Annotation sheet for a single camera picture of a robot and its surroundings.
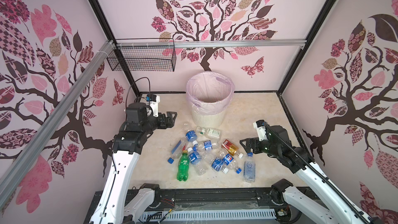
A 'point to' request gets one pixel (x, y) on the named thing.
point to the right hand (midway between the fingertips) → (247, 139)
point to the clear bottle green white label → (212, 132)
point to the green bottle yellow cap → (183, 169)
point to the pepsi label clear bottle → (228, 159)
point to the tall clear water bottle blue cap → (249, 175)
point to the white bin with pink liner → (209, 94)
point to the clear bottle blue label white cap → (216, 164)
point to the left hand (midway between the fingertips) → (169, 118)
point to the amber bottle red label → (229, 146)
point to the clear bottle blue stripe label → (178, 150)
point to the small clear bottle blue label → (208, 145)
